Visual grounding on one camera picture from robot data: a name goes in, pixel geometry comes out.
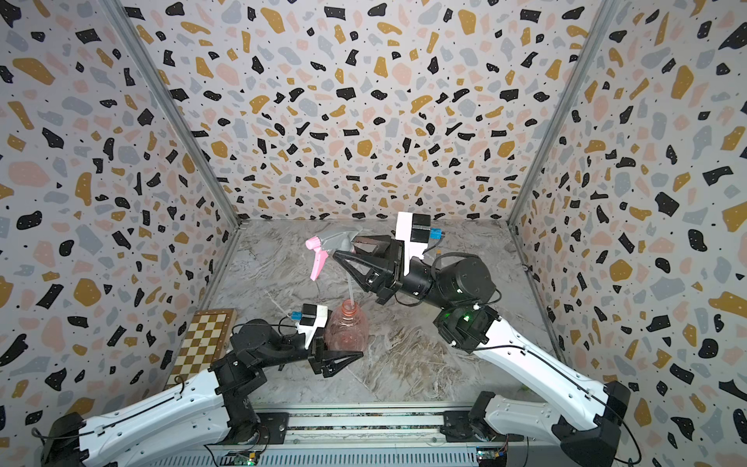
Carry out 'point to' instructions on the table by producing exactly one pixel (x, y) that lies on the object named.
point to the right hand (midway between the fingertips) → (345, 254)
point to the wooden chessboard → (204, 344)
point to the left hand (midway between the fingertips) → (360, 338)
